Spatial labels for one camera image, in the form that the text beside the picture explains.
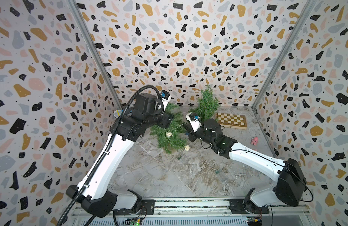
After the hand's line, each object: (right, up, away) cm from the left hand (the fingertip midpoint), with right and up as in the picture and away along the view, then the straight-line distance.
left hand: (169, 112), depth 66 cm
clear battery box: (+28, -35, +20) cm, 49 cm away
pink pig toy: (+57, -19, +34) cm, 69 cm away
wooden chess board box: (+45, -4, +44) cm, 63 cm away
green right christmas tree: (+19, +5, +11) cm, 23 cm away
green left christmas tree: (+2, -14, +13) cm, 19 cm away
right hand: (+8, -7, +9) cm, 14 cm away
